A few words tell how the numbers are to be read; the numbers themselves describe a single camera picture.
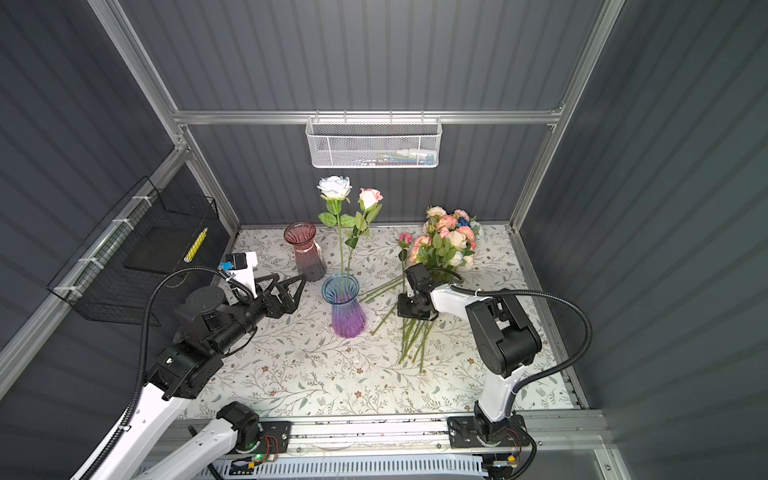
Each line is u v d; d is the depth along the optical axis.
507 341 0.49
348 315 0.89
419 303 0.71
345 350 0.89
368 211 0.72
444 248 1.00
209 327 0.47
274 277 0.68
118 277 0.70
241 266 0.55
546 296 0.46
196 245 0.78
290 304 0.58
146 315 0.49
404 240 1.12
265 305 0.57
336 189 0.67
